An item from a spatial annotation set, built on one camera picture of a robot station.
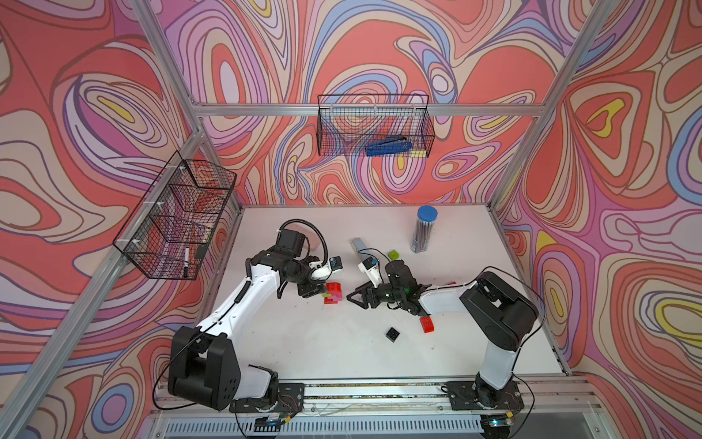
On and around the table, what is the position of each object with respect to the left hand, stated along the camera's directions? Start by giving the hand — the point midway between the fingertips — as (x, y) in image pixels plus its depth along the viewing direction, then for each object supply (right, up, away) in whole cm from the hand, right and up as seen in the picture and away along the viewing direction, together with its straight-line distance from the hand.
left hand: (323, 276), depth 83 cm
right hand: (+10, -9, +5) cm, 14 cm away
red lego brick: (+33, -16, +2) cm, 36 cm away
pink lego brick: (+3, -7, +5) cm, 10 cm away
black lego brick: (+21, -18, +1) cm, 28 cm away
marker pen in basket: (-36, +5, -11) cm, 38 cm away
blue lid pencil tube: (+34, +15, +10) cm, 38 cm away
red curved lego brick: (+3, -4, +2) cm, 5 cm away
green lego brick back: (+25, +5, +21) cm, 33 cm away
